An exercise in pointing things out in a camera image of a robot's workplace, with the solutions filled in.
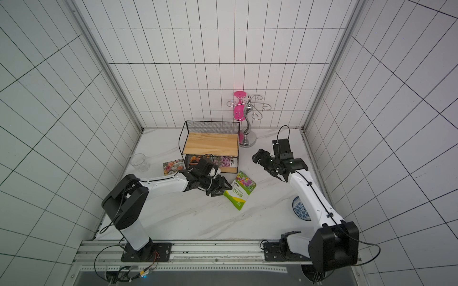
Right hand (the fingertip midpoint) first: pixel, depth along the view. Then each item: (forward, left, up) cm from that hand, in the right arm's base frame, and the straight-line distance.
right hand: (251, 160), depth 81 cm
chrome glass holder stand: (+27, -1, +11) cm, 29 cm away
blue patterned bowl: (-15, -24, -18) cm, 34 cm away
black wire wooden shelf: (+15, +18, -3) cm, 23 cm away
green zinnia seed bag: (-6, +4, -16) cm, 18 cm away
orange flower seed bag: (+10, +33, -17) cm, 38 cm away
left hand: (-12, +12, -12) cm, 20 cm away
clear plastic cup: (+5, +63, -13) cm, 64 cm away
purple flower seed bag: (+9, +12, -16) cm, 22 cm away
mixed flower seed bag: (+4, +45, -18) cm, 49 cm away
